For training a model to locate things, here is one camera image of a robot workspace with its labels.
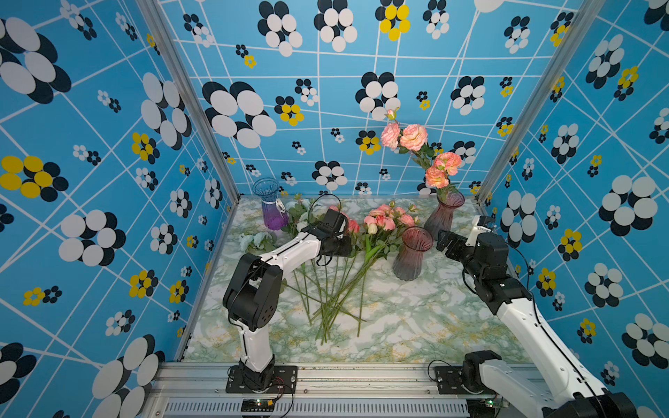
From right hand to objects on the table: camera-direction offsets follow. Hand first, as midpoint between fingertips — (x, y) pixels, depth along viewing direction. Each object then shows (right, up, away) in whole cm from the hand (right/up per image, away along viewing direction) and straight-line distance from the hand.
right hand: (456, 234), depth 79 cm
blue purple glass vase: (-63, +6, +27) cm, 68 cm away
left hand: (-32, -5, +15) cm, 36 cm away
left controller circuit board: (-59, -48, -6) cm, 76 cm away
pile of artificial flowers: (-37, -20, +13) cm, 44 cm away
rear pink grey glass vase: (+3, +5, +20) cm, 21 cm away
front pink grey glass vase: (-9, -13, +21) cm, 26 cm away
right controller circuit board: (+4, -46, -10) cm, 47 cm away
